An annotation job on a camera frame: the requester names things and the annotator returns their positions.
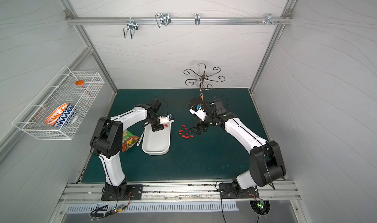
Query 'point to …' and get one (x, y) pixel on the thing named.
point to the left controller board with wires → (99, 212)
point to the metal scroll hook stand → (204, 78)
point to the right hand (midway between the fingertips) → (194, 121)
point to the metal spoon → (140, 138)
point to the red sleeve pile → (166, 125)
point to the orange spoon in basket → (80, 83)
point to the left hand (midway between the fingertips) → (161, 126)
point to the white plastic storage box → (156, 143)
